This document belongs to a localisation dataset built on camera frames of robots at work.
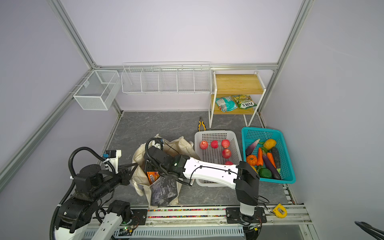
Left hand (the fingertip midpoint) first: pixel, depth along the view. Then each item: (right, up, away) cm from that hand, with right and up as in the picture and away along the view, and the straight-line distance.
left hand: (136, 167), depth 65 cm
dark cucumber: (+75, -1, +24) cm, 78 cm away
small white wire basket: (-39, +40, +31) cm, 64 cm away
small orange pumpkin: (+60, -2, +23) cm, 64 cm away
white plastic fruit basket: (+42, +4, +34) cm, 54 cm away
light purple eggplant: (+61, +4, +29) cm, 68 cm away
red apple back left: (+31, +6, +30) cm, 44 cm away
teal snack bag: (+46, +33, +34) cm, 66 cm away
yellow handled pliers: (+32, +18, +46) cm, 59 cm away
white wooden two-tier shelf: (+55, +42, +44) cm, 82 cm away
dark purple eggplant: (+71, -8, +19) cm, 74 cm away
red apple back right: (+45, +7, +31) cm, 55 cm away
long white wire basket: (+22, +52, +40) cm, 69 cm away
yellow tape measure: (+68, -25, +8) cm, 73 cm away
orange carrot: (+72, -2, +26) cm, 77 cm away
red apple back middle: (+38, +6, +31) cm, 49 cm away
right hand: (+1, 0, +5) cm, 5 cm away
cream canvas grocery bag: (+11, -12, +3) cm, 17 cm away
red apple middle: (+45, +1, +26) cm, 52 cm away
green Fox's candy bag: (+59, +35, +35) cm, 77 cm away
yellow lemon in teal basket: (+73, +7, +28) cm, 78 cm away
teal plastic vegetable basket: (+62, +11, +34) cm, 71 cm away
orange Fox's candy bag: (+5, -6, +5) cm, 10 cm away
